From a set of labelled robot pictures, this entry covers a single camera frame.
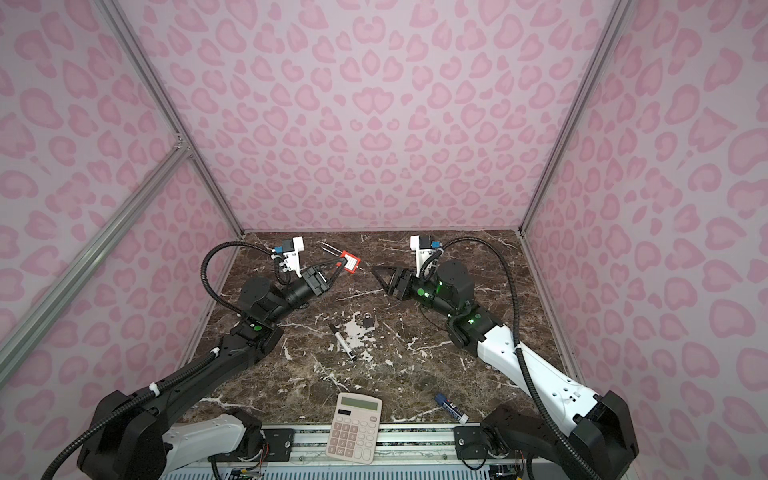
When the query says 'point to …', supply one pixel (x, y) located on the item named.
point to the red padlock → (352, 262)
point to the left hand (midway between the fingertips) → (347, 259)
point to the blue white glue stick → (451, 408)
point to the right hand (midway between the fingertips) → (379, 270)
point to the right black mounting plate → (470, 443)
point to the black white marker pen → (343, 342)
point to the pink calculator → (354, 428)
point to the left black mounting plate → (280, 442)
